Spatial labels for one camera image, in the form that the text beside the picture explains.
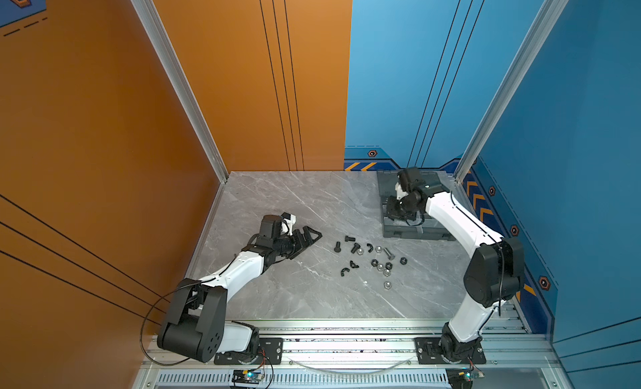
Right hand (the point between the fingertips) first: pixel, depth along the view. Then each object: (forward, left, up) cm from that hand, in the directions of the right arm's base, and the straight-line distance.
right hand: (388, 213), depth 90 cm
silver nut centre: (-15, +3, -13) cm, 20 cm away
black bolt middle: (-7, +11, -12) cm, 18 cm away
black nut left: (-13, +5, -13) cm, 19 cm away
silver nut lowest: (-21, +1, -14) cm, 25 cm away
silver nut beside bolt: (-8, +10, -13) cm, 18 cm away
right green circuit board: (-47, -16, -14) cm, 51 cm away
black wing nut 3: (-17, +17, -14) cm, 27 cm away
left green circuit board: (-47, +44, -15) cm, 66 cm away
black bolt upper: (-3, +14, -12) cm, 19 cm away
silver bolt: (-11, -2, -12) cm, 16 cm away
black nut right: (-14, -1, -14) cm, 20 cm away
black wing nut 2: (-14, +12, -14) cm, 23 cm away
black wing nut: (-6, +5, -14) cm, 16 cm away
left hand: (-9, +26, -3) cm, 27 cm away
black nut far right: (-12, -6, -13) cm, 19 cm away
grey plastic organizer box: (+1, -7, -12) cm, 14 cm away
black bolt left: (-8, +18, -12) cm, 23 cm away
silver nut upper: (-7, +3, -13) cm, 15 cm away
